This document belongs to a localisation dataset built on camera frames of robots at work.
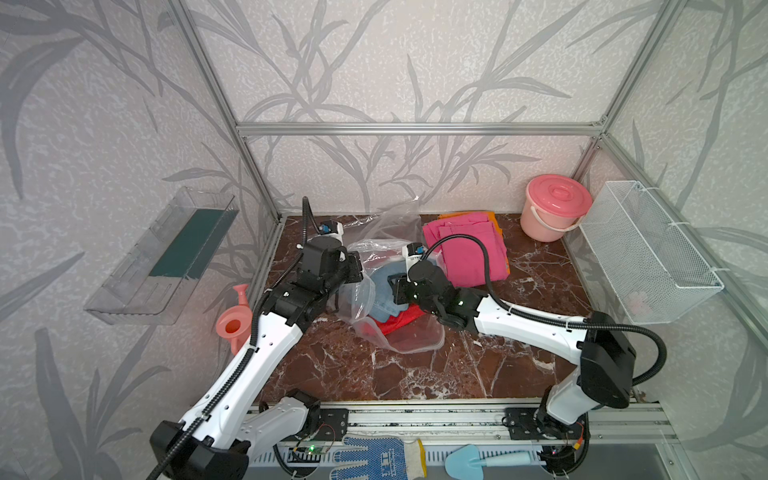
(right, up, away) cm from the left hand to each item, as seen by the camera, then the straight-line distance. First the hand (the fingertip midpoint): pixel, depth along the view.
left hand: (357, 255), depth 74 cm
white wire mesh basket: (+65, -3, -11) cm, 66 cm away
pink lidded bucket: (+62, +16, +25) cm, 69 cm away
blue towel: (+6, -13, +4) cm, 15 cm away
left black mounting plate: (-6, -42, -1) cm, 42 cm away
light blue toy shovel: (+26, -49, -5) cm, 55 cm away
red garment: (+14, -15, +4) cm, 21 cm away
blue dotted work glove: (+7, -47, -4) cm, 48 cm away
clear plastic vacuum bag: (+3, -13, -3) cm, 13 cm away
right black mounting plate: (+41, -42, +1) cm, 59 cm away
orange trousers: (+46, +14, +42) cm, 64 cm away
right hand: (+8, -5, +4) cm, 10 cm away
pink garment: (+26, 0, -3) cm, 26 cm away
